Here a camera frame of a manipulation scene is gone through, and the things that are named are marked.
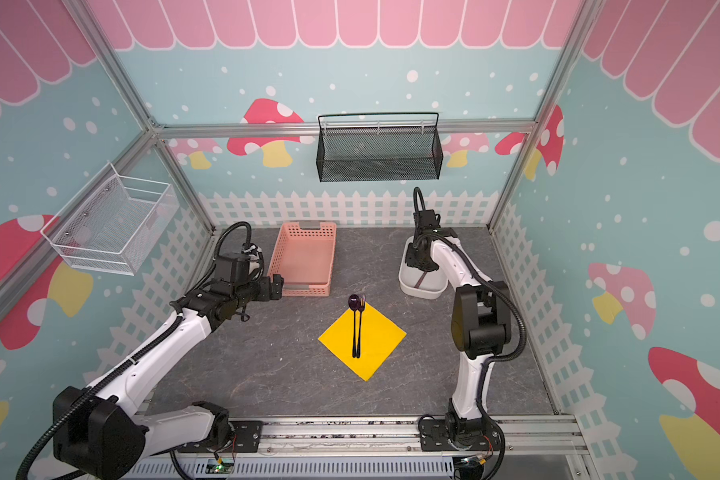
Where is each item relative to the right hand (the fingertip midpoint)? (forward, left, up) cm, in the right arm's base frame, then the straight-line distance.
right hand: (414, 260), depth 96 cm
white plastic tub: (-3, -7, -11) cm, 13 cm away
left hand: (-13, +43, +6) cm, 46 cm away
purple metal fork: (-11, +17, -10) cm, 23 cm away
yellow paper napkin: (-22, +12, -12) cm, 27 cm away
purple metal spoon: (-10, +20, -9) cm, 24 cm away
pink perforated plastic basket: (+12, +40, -14) cm, 44 cm away
